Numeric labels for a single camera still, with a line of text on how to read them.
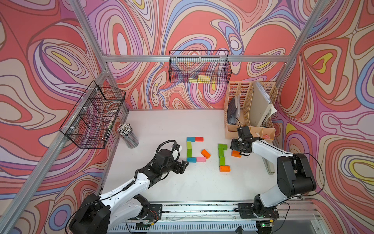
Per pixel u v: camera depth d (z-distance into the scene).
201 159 0.91
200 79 0.82
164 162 0.63
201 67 0.96
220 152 0.94
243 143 0.69
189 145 1.01
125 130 0.84
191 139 1.02
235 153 0.83
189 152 0.96
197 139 1.01
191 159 0.91
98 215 0.40
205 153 0.94
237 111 1.00
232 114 1.02
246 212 0.73
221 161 0.90
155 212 0.72
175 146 0.71
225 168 0.88
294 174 0.45
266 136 0.99
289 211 0.69
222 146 0.96
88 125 0.73
